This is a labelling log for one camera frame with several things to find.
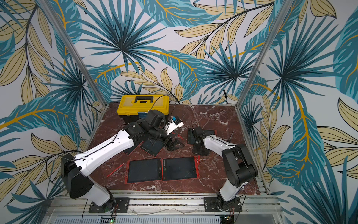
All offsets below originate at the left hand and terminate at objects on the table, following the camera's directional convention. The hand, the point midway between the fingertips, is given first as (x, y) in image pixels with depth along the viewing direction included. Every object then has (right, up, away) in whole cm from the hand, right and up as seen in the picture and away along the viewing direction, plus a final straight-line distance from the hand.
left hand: (178, 141), depth 71 cm
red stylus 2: (+13, -15, +20) cm, 28 cm away
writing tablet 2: (-22, -20, +15) cm, 33 cm away
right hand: (+13, -11, +22) cm, 28 cm away
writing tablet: (+8, -3, +29) cm, 30 cm away
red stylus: (-39, -20, +15) cm, 46 cm away
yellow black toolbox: (-34, +21, +26) cm, 48 cm away
